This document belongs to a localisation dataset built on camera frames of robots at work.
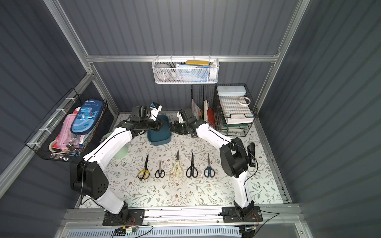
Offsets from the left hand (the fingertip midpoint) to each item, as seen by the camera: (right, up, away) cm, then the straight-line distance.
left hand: (165, 122), depth 85 cm
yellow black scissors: (-13, -31, +2) cm, 33 cm away
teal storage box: (-5, -10, +17) cm, 20 cm away
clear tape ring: (+52, +12, +14) cm, 55 cm away
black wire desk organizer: (+49, -5, +15) cm, 51 cm away
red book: (+30, +7, +33) cm, 46 cm away
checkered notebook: (+41, +12, +12) cm, 44 cm away
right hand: (+4, -3, +4) cm, 7 cm away
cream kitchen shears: (+7, -30, +4) cm, 31 cm away
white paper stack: (+45, +2, +6) cm, 45 cm away
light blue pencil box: (+39, +23, +19) cm, 49 cm away
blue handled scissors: (+26, -30, +4) cm, 40 cm away
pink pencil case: (-42, -7, -17) cm, 46 cm away
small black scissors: (-3, -30, +4) cm, 31 cm away
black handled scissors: (+16, -28, +6) cm, 33 cm away
